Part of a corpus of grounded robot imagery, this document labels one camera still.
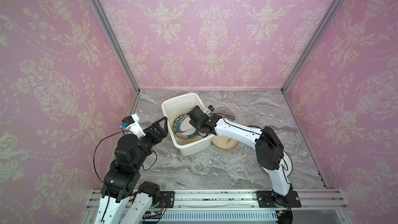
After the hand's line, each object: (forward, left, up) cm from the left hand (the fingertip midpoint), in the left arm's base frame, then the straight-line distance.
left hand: (163, 122), depth 63 cm
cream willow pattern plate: (+7, -29, -32) cm, 43 cm away
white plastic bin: (+25, +1, -22) cm, 34 cm away
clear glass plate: (+33, -32, -33) cm, 57 cm away
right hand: (+15, -10, -21) cm, 28 cm away
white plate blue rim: (-4, -63, -31) cm, 70 cm away
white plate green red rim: (+13, -4, -27) cm, 31 cm away
